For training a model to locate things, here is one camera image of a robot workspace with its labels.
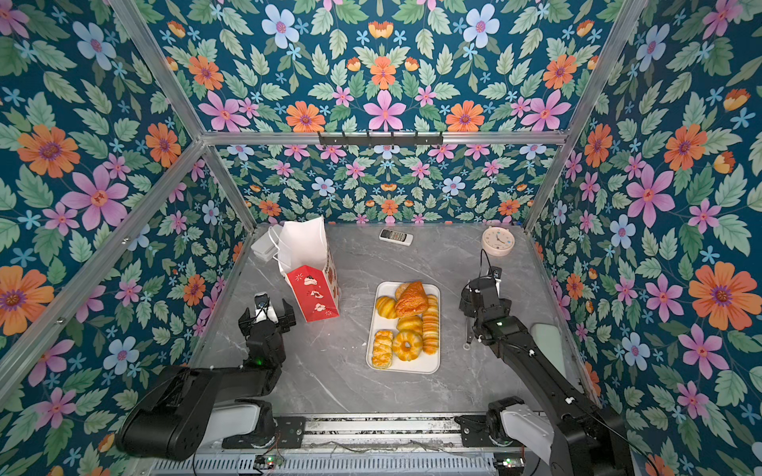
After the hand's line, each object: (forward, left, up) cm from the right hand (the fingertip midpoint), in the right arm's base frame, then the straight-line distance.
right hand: (481, 295), depth 85 cm
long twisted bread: (-4, +14, -11) cm, 18 cm away
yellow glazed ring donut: (-11, +22, -11) cm, 27 cm away
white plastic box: (+26, +74, -8) cm, 79 cm away
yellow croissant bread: (-15, +29, -9) cm, 34 cm away
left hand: (-1, +63, 0) cm, 63 cm away
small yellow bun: (+1, +28, -8) cm, 30 cm away
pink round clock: (+30, -13, -10) cm, 34 cm away
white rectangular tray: (-15, +16, -12) cm, 26 cm away
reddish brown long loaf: (+2, +21, -6) cm, 21 cm away
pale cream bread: (-5, +21, -8) cm, 23 cm away
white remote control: (+33, +26, -11) cm, 43 cm away
